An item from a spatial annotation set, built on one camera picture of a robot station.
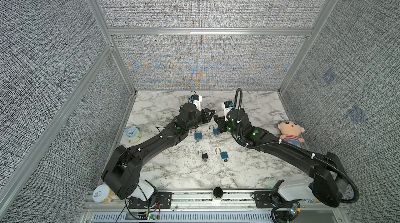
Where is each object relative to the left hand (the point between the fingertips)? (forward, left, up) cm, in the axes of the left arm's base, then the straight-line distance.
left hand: (216, 112), depth 78 cm
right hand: (-1, 0, -4) cm, 4 cm away
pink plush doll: (-5, -44, -15) cm, 46 cm away
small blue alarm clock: (+1, +48, -20) cm, 52 cm away
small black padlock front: (-13, +6, -23) cm, 27 cm away
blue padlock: (0, +9, -23) cm, 25 cm away
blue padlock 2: (-13, -5, -24) cm, 27 cm away
